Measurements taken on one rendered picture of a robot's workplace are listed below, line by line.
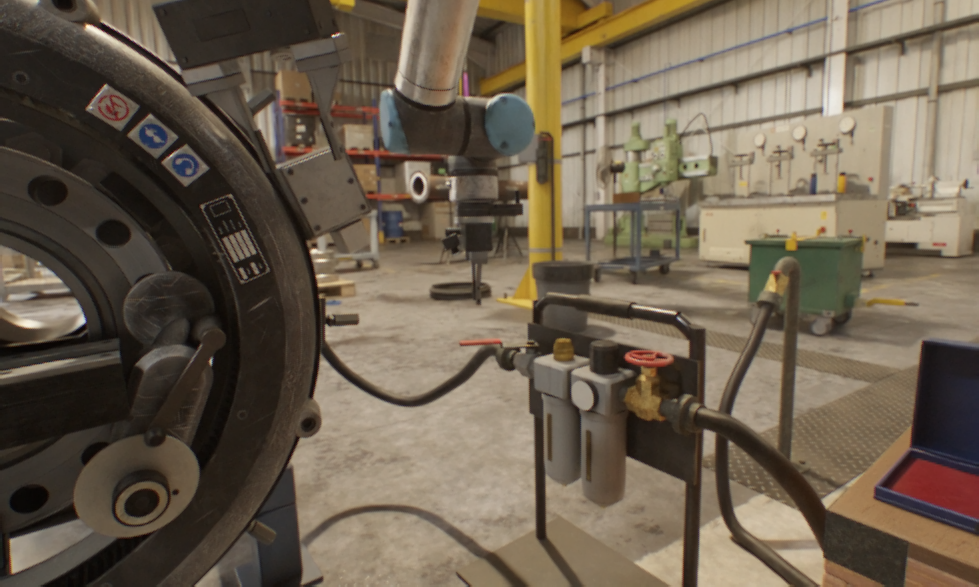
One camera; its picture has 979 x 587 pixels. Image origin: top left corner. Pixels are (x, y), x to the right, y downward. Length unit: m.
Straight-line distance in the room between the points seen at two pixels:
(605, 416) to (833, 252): 2.57
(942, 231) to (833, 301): 6.17
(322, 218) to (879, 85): 11.06
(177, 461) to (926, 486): 0.75
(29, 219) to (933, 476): 0.97
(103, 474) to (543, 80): 3.82
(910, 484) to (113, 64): 0.86
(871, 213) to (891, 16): 5.78
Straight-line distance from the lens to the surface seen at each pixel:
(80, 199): 0.76
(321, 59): 0.47
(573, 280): 3.01
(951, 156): 10.88
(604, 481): 0.91
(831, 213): 5.96
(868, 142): 6.56
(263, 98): 0.80
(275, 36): 0.47
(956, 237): 9.37
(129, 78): 0.65
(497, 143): 0.78
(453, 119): 0.77
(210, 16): 0.49
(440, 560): 1.21
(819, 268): 3.31
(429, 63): 0.70
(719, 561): 1.27
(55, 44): 0.66
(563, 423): 0.93
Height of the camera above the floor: 0.72
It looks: 7 degrees down
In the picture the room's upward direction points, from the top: 2 degrees counter-clockwise
